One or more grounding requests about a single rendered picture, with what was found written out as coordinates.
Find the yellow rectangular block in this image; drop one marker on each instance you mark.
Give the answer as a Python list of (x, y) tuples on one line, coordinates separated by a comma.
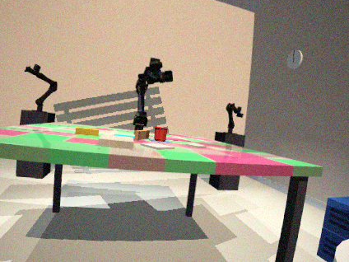
[(90, 132)]

